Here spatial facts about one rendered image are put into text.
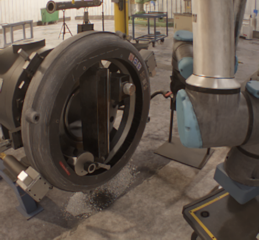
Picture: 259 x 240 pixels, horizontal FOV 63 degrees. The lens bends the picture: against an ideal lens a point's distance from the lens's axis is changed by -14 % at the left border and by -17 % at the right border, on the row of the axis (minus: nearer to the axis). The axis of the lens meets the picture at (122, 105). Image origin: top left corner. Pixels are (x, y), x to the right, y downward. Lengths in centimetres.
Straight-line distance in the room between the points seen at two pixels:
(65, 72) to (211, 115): 52
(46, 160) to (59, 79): 30
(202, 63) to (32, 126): 59
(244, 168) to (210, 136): 19
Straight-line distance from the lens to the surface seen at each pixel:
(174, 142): 204
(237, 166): 72
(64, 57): 87
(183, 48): 90
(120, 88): 97
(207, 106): 56
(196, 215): 103
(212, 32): 57
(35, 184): 98
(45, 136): 87
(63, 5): 827
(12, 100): 119
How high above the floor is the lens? 109
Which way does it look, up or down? 24 degrees down
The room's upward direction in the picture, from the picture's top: 1 degrees counter-clockwise
